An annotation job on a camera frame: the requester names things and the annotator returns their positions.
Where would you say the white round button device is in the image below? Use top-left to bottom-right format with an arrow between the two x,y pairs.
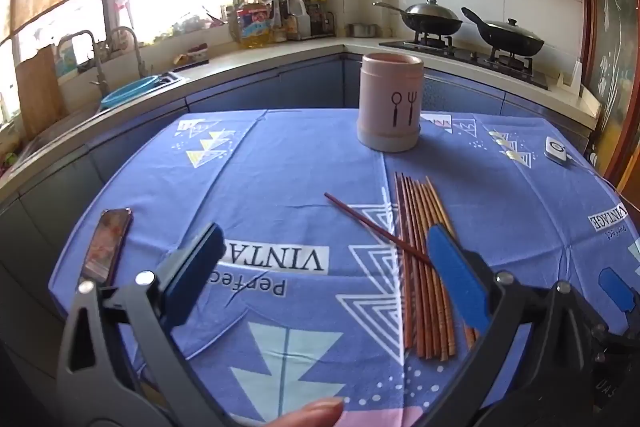
544,136 -> 570,166

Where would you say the black spice rack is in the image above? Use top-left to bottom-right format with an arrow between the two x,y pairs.
282,0 -> 335,41

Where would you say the pink ceramic utensil holder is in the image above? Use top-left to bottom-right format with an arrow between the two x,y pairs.
357,52 -> 424,153

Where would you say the blue plastic basin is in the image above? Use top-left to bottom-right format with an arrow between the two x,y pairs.
100,75 -> 160,112

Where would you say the wok with steel lid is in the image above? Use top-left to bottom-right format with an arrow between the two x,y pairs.
372,0 -> 462,36

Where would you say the light wooden chopstick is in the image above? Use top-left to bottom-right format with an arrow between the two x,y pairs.
425,176 -> 477,349

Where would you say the smartphone on table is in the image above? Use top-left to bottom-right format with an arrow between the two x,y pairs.
78,208 -> 132,286

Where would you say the blue patterned tablecloth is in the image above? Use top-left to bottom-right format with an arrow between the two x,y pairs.
49,109 -> 639,426

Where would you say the brown wooden chopstick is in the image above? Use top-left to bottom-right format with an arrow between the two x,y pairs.
394,172 -> 413,351
406,178 -> 434,360
400,174 -> 428,359
412,180 -> 448,361
419,182 -> 457,361

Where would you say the wooden cutting board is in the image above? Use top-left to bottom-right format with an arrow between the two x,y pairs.
15,44 -> 67,140

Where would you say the black pan with lid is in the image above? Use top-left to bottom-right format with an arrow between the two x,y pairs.
461,6 -> 544,57

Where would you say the white plastic jug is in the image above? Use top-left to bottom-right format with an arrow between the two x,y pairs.
288,0 -> 311,40

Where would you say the cooking oil bottle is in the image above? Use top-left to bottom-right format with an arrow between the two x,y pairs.
235,0 -> 271,49

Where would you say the dark red chopstick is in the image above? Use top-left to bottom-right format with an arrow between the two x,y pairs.
324,193 -> 433,267

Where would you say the black gas stove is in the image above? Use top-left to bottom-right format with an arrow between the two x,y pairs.
382,34 -> 549,90

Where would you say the glass painted door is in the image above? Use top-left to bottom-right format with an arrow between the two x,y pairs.
585,0 -> 639,184

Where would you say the small steel pot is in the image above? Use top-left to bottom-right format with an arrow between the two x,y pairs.
346,23 -> 378,38

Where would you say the steel kitchen faucet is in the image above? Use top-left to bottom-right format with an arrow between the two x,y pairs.
56,29 -> 110,98

